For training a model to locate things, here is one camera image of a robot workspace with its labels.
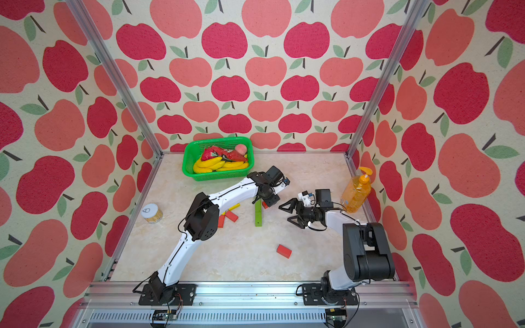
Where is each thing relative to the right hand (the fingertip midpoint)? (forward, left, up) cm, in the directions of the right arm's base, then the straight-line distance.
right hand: (285, 217), depth 88 cm
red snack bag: (+32, +39, +5) cm, 51 cm away
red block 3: (-13, 0, -6) cm, 14 cm away
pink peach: (+40, +26, +1) cm, 48 cm away
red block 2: (+4, +9, +3) cm, 10 cm away
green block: (+8, +13, -5) cm, 16 cm away
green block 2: (+1, +12, -5) cm, 13 cm away
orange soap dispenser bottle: (+10, -29, +10) cm, 32 cm away
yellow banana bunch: (+26, +42, +2) cm, 49 cm away
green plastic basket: (+37, +54, +1) cm, 65 cm away
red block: (-15, +21, +23) cm, 35 cm away
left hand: (+9, +5, -4) cm, 11 cm away
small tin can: (-3, +60, 0) cm, 60 cm away
